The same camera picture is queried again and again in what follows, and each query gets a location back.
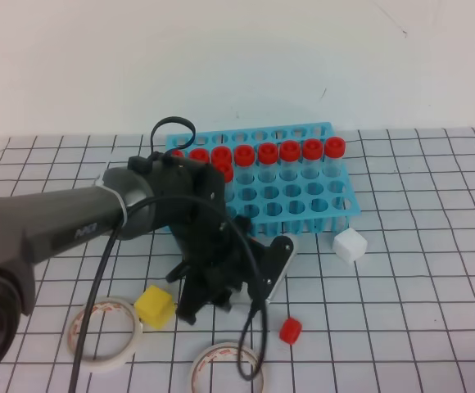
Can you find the white foam cube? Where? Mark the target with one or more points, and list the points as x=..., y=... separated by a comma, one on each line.
x=349, y=245

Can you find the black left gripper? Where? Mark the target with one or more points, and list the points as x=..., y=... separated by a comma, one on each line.
x=190, y=202

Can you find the left white tape roll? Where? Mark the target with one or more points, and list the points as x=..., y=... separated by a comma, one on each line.
x=126, y=342

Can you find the yellow foam cube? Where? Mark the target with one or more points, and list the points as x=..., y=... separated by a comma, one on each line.
x=155, y=307

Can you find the blue test tube rack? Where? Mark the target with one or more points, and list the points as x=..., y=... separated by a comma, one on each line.
x=314, y=205

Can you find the right white tape roll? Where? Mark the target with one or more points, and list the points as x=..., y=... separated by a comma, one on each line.
x=214, y=370

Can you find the red-capped test tube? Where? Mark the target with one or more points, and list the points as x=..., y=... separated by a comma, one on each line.
x=290, y=330

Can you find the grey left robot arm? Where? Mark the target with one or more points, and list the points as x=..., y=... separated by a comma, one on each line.
x=36, y=227

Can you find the white tape roll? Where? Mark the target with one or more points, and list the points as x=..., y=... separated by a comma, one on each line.
x=214, y=370
x=126, y=342

